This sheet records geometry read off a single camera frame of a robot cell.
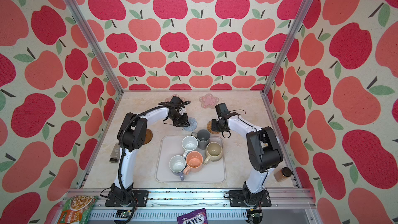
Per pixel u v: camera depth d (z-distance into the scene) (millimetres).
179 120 906
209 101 1154
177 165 838
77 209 696
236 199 735
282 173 733
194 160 842
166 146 907
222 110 766
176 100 867
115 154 862
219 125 729
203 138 912
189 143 910
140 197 749
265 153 481
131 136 583
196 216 686
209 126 1012
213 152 887
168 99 1176
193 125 1014
